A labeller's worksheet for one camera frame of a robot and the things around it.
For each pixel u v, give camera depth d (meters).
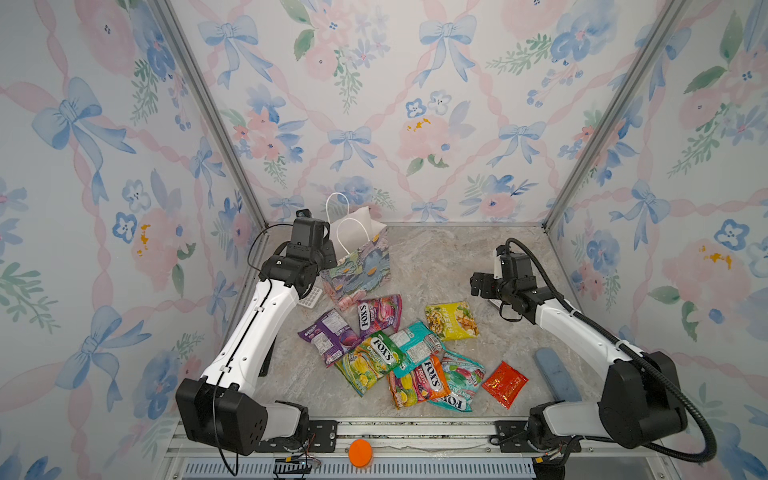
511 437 0.72
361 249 0.80
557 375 0.81
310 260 0.57
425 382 0.80
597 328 0.50
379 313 0.92
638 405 0.41
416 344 0.86
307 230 0.57
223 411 0.38
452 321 0.92
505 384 0.82
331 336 0.88
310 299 0.98
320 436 0.75
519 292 0.66
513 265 0.67
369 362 0.83
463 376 0.80
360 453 0.64
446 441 0.75
